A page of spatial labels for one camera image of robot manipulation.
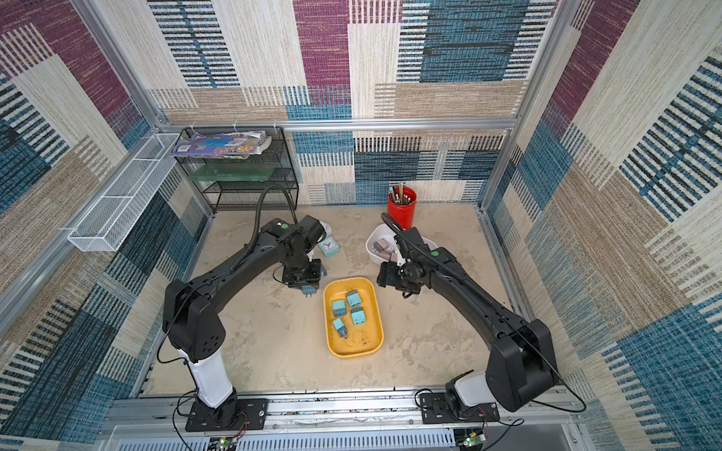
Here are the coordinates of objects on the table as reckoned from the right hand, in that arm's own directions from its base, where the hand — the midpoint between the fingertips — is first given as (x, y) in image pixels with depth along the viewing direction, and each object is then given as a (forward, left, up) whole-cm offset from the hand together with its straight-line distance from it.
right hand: (392, 286), depth 83 cm
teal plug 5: (-9, +15, -10) cm, 20 cm away
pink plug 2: (+18, 0, -10) cm, 20 cm away
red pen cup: (+32, -6, +1) cm, 33 cm away
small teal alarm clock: (+22, +21, -10) cm, 32 cm away
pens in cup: (+34, -4, +4) cm, 35 cm away
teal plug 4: (-5, +10, -10) cm, 15 cm away
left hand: (0, +22, 0) cm, 22 cm away
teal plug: (-2, +24, +3) cm, 24 cm away
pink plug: (+23, +2, -10) cm, 25 cm away
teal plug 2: (-1, +16, -11) cm, 20 cm away
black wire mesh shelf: (+34, +41, +12) cm, 55 cm away
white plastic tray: (+29, 0, -9) cm, 30 cm away
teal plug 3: (+2, +12, -10) cm, 16 cm away
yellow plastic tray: (-11, +8, -12) cm, 19 cm away
